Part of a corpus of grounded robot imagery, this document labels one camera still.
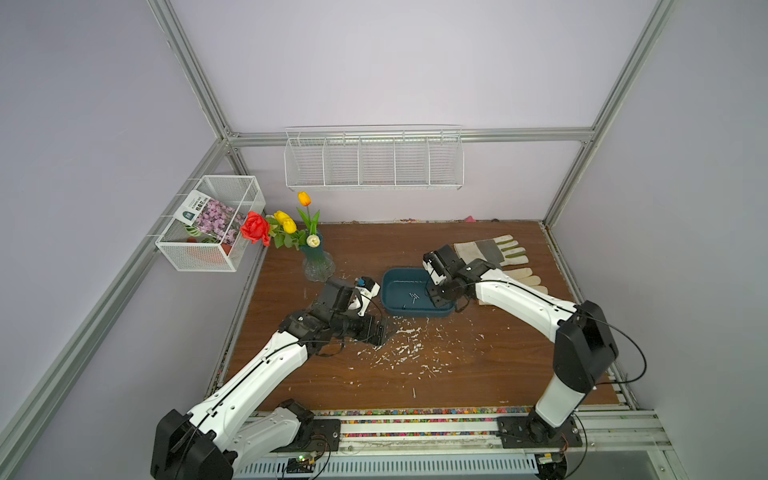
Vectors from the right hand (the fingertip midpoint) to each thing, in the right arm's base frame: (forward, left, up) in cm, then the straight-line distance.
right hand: (436, 290), depth 89 cm
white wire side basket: (+1, +66, +20) cm, 68 cm away
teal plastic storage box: (+5, +9, -11) cm, 15 cm away
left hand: (-14, +16, +6) cm, 22 cm away
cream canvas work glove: (+12, -32, -10) cm, 36 cm away
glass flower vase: (+16, +39, -8) cm, 43 cm away
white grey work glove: (+24, -28, -11) cm, 38 cm away
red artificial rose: (+2, +45, +26) cm, 52 cm away
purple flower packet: (+7, +59, +25) cm, 64 cm away
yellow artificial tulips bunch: (+9, +42, +18) cm, 47 cm away
